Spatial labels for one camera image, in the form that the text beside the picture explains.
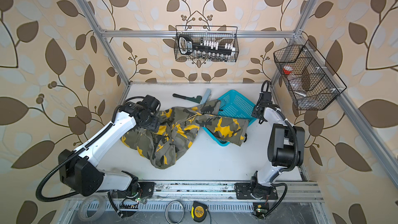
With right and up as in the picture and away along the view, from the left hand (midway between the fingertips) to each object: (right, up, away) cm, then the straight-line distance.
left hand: (150, 123), depth 80 cm
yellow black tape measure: (+26, -37, -13) cm, 47 cm away
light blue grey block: (+30, +15, +29) cm, 44 cm away
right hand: (+63, +2, +14) cm, 64 cm away
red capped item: (+72, +28, 0) cm, 78 cm away
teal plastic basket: (+49, +8, +26) cm, 56 cm away
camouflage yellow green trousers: (+12, -5, +11) cm, 17 cm away
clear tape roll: (-26, -36, -12) cm, 46 cm away
